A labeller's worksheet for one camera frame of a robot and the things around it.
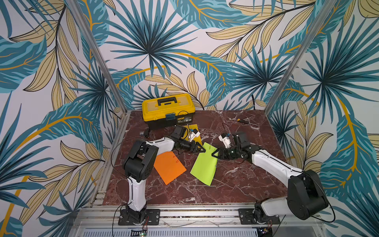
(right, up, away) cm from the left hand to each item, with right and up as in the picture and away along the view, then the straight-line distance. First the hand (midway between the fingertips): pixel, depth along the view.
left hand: (202, 152), depth 87 cm
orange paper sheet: (-21, -9, +3) cm, 23 cm away
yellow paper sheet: (-9, +14, -3) cm, 16 cm away
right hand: (+6, -1, -3) cm, 7 cm away
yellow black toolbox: (-23, +25, +11) cm, 35 cm away
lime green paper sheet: (+1, -9, 0) cm, 9 cm away
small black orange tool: (+30, +20, +26) cm, 45 cm away
